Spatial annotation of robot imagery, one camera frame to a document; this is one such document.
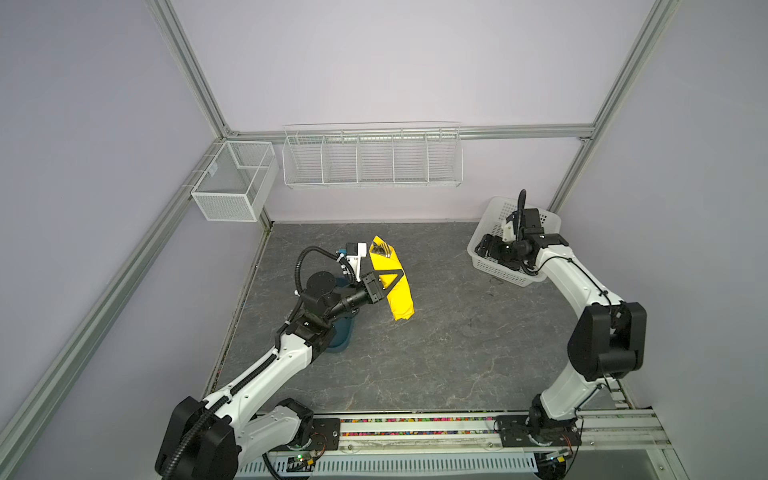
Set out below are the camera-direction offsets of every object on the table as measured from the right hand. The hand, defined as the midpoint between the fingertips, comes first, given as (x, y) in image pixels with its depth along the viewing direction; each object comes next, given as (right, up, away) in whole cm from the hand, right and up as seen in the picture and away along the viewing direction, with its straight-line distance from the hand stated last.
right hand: (488, 254), depth 91 cm
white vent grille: (-56, -50, -20) cm, 78 cm away
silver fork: (-32, +1, -22) cm, 39 cm away
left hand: (-27, -6, -23) cm, 36 cm away
